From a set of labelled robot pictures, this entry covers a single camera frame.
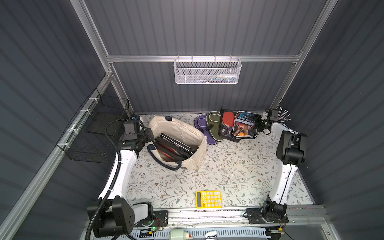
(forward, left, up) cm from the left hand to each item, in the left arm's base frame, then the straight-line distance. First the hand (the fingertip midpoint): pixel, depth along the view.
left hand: (151, 132), depth 80 cm
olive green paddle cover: (+23, -37, -18) cm, 47 cm away
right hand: (+21, -66, -14) cm, 71 cm away
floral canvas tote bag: (+5, -16, -6) cm, 18 cm away
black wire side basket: (-8, +29, +5) cm, 31 cm away
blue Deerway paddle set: (+19, -59, -16) cm, 64 cm away
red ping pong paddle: (+24, -49, -16) cm, 56 cm away
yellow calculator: (-29, -32, -21) cm, 48 cm away
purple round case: (+24, -28, -20) cm, 42 cm away
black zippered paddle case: (-6, -11, -8) cm, 15 cm away
